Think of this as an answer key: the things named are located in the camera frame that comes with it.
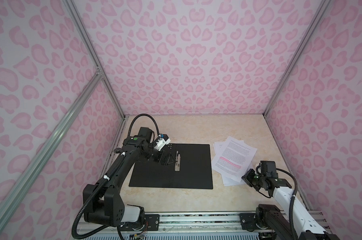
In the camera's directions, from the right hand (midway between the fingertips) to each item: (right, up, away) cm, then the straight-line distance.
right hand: (241, 175), depth 83 cm
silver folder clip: (-36, +5, +9) cm, 37 cm away
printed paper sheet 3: (-9, +14, +20) cm, 26 cm away
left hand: (-40, +10, -5) cm, 42 cm away
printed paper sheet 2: (-7, -5, +2) cm, 9 cm away
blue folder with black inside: (-25, 0, +7) cm, 26 cm away
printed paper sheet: (0, +6, +13) cm, 15 cm away
